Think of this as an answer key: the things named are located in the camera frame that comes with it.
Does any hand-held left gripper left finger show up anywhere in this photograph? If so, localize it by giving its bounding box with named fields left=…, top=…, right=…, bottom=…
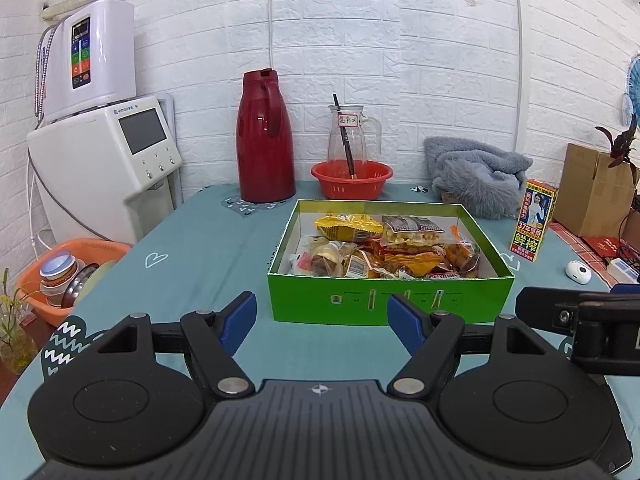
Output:
left=95, top=290, right=258, bottom=397

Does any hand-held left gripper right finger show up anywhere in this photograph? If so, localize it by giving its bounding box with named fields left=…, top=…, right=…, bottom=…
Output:
left=386, top=292, right=556, bottom=397

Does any red orange snack packet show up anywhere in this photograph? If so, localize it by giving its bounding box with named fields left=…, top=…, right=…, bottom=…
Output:
left=370, top=240, right=446, bottom=274

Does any small orange barcode packet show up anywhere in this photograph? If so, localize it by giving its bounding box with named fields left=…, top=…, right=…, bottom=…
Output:
left=345, top=254, right=375, bottom=280

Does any green cardboard box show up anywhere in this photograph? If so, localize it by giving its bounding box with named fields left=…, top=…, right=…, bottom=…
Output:
left=266, top=199, right=516, bottom=325

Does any clear orange-edged snack packet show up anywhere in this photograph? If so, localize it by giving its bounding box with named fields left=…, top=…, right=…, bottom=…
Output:
left=445, top=227, right=481, bottom=279

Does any yellow snack packet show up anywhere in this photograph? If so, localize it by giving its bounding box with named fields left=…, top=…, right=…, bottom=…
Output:
left=314, top=213, right=386, bottom=242

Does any white power strip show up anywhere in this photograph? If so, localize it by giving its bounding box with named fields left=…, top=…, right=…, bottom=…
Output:
left=606, top=257, right=640, bottom=286

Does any red booklet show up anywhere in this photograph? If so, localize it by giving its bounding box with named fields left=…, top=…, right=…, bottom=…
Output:
left=582, top=235, right=634, bottom=261

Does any small white round device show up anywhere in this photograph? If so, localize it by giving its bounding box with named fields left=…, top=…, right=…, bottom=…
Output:
left=565, top=261, right=593, bottom=284

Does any plaid cloth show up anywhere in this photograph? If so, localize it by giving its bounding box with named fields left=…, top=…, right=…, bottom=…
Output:
left=547, top=222, right=640, bottom=291

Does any yellow juice carton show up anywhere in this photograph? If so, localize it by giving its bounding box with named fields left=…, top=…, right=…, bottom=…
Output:
left=509, top=178, right=560, bottom=263

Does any teal printed tablecloth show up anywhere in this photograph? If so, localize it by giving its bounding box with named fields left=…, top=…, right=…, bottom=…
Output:
left=0, top=182, right=640, bottom=480

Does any brown cardboard box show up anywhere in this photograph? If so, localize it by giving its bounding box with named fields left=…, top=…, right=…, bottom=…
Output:
left=552, top=142, right=640, bottom=239

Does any purple leaf plant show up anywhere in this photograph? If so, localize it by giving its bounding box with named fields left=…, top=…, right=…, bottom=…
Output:
left=595, top=112, right=640, bottom=186

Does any red plastic basket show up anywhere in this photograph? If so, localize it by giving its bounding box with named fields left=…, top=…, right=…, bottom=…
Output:
left=310, top=160, right=395, bottom=200

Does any orange plastic basin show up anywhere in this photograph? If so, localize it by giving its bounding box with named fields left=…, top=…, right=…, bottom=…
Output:
left=14, top=238, right=135, bottom=329

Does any grey fluffy cloth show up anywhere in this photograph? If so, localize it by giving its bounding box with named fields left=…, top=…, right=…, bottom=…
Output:
left=424, top=136, right=535, bottom=220

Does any metal pot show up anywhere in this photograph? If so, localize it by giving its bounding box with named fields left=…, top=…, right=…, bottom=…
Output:
left=60, top=262, right=101, bottom=309

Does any red thermos jug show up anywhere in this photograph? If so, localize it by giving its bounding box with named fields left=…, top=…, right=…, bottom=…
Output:
left=236, top=68, right=297, bottom=204

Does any glass pitcher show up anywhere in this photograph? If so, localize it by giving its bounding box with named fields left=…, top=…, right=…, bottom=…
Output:
left=327, top=104, right=384, bottom=166

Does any bowl with blue lid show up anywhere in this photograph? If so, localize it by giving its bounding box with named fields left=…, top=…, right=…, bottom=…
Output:
left=39, top=255, right=87, bottom=306

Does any black stirring stick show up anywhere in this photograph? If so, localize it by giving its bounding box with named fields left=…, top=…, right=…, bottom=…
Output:
left=332, top=94, right=357, bottom=180

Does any blue fan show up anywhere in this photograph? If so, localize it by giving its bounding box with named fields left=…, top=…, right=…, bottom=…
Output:
left=625, top=52, right=640, bottom=134

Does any white dispenser with screen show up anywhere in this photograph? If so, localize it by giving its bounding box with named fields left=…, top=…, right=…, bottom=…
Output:
left=26, top=96, right=184, bottom=246

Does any green plant in jar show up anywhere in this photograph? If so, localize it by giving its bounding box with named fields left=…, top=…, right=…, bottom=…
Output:
left=0, top=267, right=40, bottom=376

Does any white water purifier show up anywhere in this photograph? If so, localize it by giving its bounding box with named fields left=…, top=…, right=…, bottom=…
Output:
left=42, top=0, right=137, bottom=124

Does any white wall cable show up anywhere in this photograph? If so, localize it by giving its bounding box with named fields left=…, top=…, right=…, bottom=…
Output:
left=511, top=0, right=524, bottom=154

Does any white vertical wall pipe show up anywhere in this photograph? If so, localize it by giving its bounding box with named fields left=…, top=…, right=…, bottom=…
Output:
left=265, top=0, right=276, bottom=79

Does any silver flexible hose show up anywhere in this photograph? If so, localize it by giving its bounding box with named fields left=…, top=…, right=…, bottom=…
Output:
left=32, top=24, right=59, bottom=129

